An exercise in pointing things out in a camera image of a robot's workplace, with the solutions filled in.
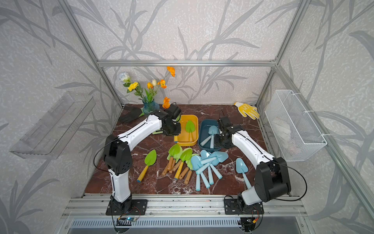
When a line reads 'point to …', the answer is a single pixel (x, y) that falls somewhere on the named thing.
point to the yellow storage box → (183, 139)
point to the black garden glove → (129, 113)
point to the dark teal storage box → (203, 134)
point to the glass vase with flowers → (147, 96)
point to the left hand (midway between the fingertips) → (179, 133)
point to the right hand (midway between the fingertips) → (217, 143)
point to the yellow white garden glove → (248, 110)
